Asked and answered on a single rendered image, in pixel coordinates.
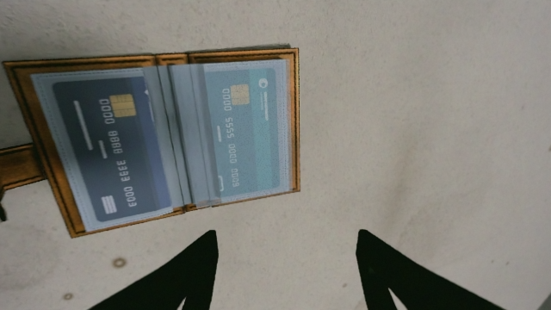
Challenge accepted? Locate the clear plastic card sleeve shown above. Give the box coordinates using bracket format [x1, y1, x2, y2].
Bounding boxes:
[173, 59, 293, 208]

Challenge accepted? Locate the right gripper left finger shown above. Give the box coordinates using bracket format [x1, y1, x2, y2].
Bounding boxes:
[87, 230, 219, 310]

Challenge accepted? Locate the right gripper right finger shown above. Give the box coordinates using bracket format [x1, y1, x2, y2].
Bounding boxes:
[356, 229, 506, 310]

